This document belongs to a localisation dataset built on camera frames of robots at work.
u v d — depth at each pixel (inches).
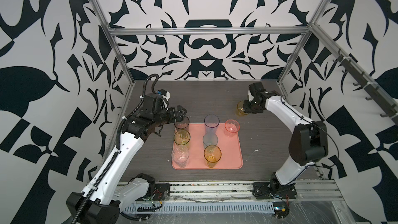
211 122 35.1
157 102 21.3
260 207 28.1
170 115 25.1
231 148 36.0
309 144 18.5
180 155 32.7
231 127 36.1
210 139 33.1
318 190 31.0
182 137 33.4
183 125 32.1
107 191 15.1
